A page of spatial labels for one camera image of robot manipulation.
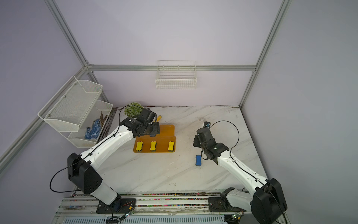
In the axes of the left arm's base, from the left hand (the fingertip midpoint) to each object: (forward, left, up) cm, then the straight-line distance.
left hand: (153, 130), depth 83 cm
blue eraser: (-10, -28, -18) cm, 35 cm away
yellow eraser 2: (-3, +3, -16) cm, 16 cm away
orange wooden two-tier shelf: (+3, -7, -8) cm, 11 cm away
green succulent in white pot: (+20, +18, -3) cm, 27 cm away
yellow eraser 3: (-2, -10, -16) cm, 19 cm away
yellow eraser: (-2, +12, -15) cm, 19 cm away
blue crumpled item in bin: (+2, +40, -5) cm, 40 cm away
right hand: (-3, -28, -4) cm, 28 cm away
